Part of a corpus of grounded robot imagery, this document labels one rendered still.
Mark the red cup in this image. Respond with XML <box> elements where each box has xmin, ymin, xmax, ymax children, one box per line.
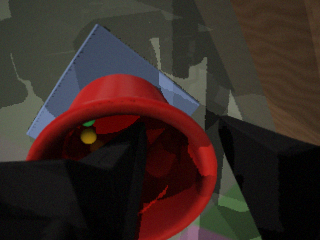
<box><xmin>26</xmin><ymin>74</ymin><xmax>218</xmax><ymax>240</ymax></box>

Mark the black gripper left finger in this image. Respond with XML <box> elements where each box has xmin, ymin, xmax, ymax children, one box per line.
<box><xmin>0</xmin><ymin>122</ymin><xmax>147</xmax><ymax>240</ymax></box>

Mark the yellow marble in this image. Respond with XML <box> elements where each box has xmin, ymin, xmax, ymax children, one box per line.
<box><xmin>81</xmin><ymin>129</ymin><xmax>97</xmax><ymax>145</ymax></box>

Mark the green marble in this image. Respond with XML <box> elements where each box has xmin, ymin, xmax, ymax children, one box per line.
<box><xmin>83</xmin><ymin>120</ymin><xmax>96</xmax><ymax>127</ymax></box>

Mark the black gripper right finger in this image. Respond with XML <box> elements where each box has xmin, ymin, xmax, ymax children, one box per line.
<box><xmin>218</xmin><ymin>115</ymin><xmax>320</xmax><ymax>240</ymax></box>

